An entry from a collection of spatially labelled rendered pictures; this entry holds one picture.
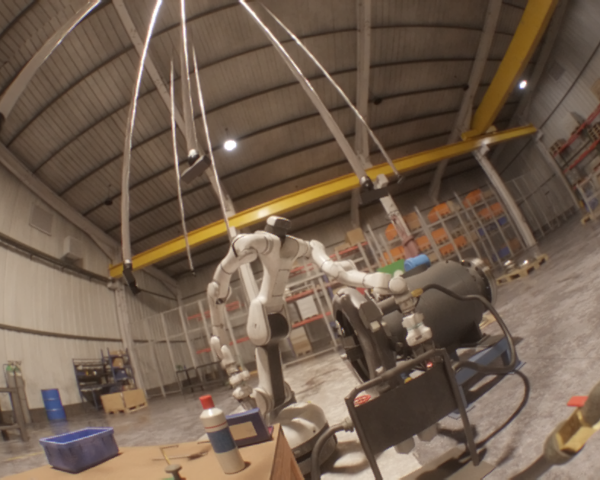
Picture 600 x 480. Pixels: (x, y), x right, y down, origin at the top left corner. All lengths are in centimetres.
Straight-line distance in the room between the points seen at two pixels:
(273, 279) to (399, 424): 87
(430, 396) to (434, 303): 78
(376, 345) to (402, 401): 51
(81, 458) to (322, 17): 912
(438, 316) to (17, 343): 916
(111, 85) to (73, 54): 163
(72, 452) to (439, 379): 132
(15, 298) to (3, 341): 142
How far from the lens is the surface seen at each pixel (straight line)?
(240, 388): 134
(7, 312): 906
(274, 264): 128
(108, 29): 825
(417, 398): 96
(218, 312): 136
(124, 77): 856
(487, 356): 171
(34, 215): 1077
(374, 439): 94
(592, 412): 35
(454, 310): 170
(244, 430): 94
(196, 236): 1041
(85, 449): 119
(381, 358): 138
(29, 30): 908
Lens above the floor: 78
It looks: 20 degrees up
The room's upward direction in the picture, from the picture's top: 21 degrees counter-clockwise
